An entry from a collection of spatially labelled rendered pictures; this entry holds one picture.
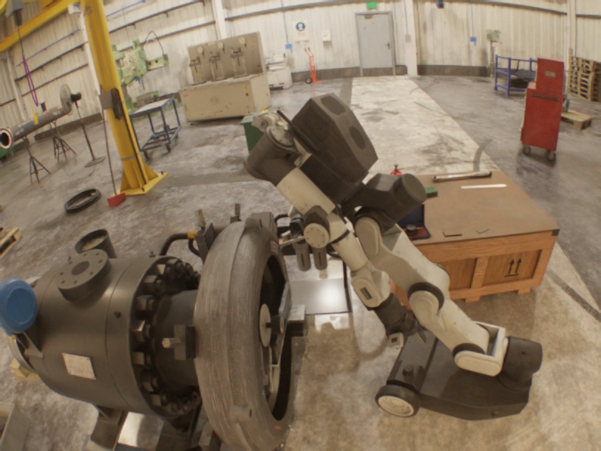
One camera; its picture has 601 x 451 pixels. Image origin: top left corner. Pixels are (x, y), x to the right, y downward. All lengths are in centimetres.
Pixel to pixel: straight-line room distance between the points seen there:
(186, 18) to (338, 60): 558
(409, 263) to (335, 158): 45
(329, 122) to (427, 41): 1062
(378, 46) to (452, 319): 1041
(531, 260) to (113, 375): 206
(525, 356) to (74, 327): 161
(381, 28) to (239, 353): 1094
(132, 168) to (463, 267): 390
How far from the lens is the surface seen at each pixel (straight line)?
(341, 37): 1135
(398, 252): 119
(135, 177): 454
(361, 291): 102
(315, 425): 157
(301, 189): 95
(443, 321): 134
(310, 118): 105
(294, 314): 117
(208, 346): 75
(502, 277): 207
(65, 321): 116
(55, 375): 129
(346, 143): 103
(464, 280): 195
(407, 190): 104
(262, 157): 97
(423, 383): 148
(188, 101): 758
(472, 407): 147
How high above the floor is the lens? 143
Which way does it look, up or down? 32 degrees down
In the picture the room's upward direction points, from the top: 9 degrees counter-clockwise
